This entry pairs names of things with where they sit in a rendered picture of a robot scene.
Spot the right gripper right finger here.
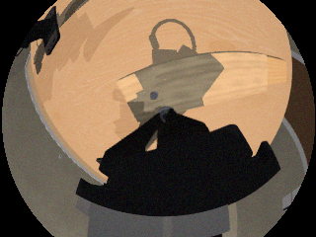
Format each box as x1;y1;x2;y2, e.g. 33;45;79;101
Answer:
160;108;210;147

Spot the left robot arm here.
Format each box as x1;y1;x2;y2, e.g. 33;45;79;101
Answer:
19;6;60;55

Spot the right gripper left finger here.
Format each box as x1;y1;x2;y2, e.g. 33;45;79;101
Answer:
103;113;165;159

